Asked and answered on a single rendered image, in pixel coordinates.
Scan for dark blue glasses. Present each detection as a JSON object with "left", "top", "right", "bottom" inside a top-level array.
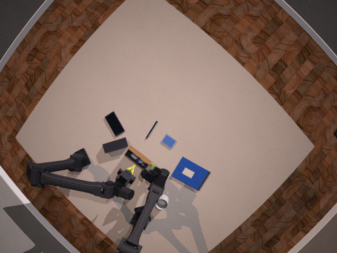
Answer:
[{"left": 131, "top": 152, "right": 147, "bottom": 166}]

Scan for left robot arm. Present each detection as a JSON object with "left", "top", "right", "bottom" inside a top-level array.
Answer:
[{"left": 26, "top": 148, "right": 134, "bottom": 200}]

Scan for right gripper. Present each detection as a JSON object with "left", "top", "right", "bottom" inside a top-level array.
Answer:
[{"left": 149, "top": 163, "right": 161, "bottom": 173}]

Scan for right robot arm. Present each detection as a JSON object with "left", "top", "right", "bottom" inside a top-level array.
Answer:
[{"left": 117, "top": 168, "right": 170, "bottom": 253}]

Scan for white mug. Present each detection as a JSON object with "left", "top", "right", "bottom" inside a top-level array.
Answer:
[{"left": 155, "top": 194, "right": 169, "bottom": 210}]

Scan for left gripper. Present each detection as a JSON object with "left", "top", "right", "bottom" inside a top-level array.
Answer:
[{"left": 117, "top": 165, "right": 136, "bottom": 184}]

